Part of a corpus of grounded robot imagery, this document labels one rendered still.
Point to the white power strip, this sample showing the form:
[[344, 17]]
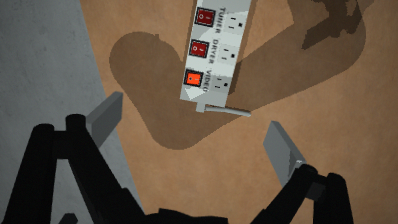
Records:
[[214, 45]]

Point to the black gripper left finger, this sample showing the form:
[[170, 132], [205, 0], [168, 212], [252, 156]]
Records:
[[107, 202]]

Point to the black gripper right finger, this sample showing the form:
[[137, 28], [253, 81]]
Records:
[[330, 194]]

